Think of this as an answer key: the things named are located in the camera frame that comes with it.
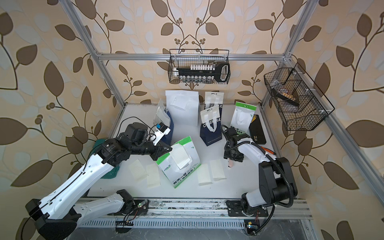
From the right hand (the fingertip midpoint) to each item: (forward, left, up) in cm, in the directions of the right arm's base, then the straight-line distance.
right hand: (231, 157), depth 88 cm
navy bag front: (+16, +11, +12) cm, 23 cm away
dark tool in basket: (+15, -27, +31) cm, 44 cm away
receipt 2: (-4, +57, -4) cm, 57 cm away
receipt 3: (-8, +46, -3) cm, 47 cm away
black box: (+20, -21, -2) cm, 29 cm away
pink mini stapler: (-4, +2, 0) cm, 4 cm away
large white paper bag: (+34, +29, +11) cm, 46 cm away
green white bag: (-12, +31, +6) cm, 34 cm away
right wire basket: (+13, -32, +30) cm, 46 cm away
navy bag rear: (+32, +9, +18) cm, 38 cm away
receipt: (-7, +28, +17) cm, 34 cm away
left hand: (-4, +33, +24) cm, 41 cm away
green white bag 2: (+21, -8, +12) cm, 26 cm away
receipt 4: (-5, +9, -5) cm, 11 cm away
